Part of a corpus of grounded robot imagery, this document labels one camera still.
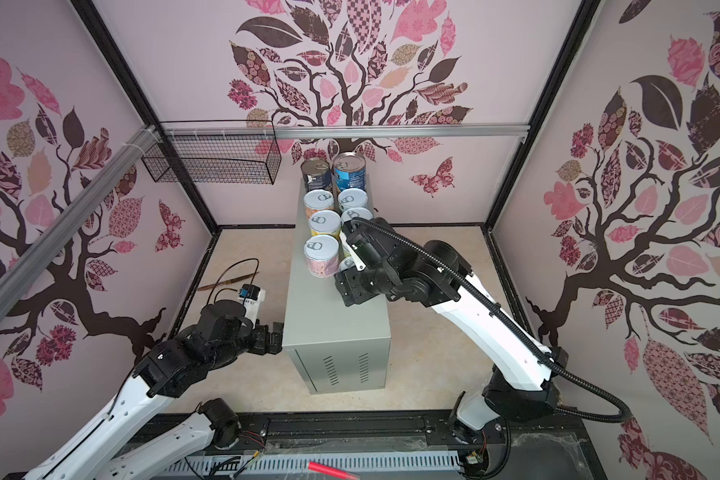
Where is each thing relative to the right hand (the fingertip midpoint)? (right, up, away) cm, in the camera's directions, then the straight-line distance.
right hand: (351, 275), depth 61 cm
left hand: (-20, -14, +10) cm, 26 cm away
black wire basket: (-47, +38, +34) cm, 69 cm away
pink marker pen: (-8, -46, +8) cm, 48 cm away
